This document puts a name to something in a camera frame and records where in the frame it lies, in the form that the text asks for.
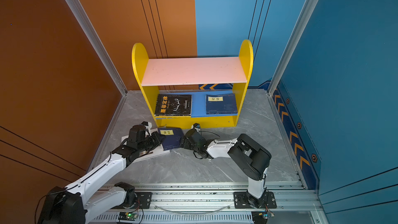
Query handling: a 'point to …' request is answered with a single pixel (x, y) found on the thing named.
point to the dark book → (173, 105)
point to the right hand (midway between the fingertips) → (182, 142)
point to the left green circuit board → (129, 215)
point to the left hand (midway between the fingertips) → (167, 135)
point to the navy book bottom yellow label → (172, 137)
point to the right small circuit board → (261, 216)
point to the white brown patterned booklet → (156, 151)
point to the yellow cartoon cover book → (172, 116)
